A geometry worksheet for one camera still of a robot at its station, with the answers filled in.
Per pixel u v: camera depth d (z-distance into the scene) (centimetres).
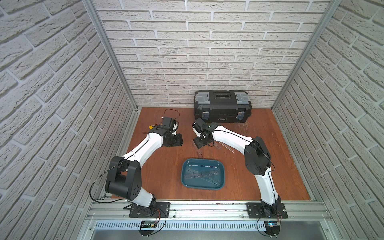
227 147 63
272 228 70
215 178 84
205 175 85
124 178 45
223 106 98
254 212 73
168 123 70
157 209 73
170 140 74
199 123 74
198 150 95
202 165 90
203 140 80
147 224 73
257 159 54
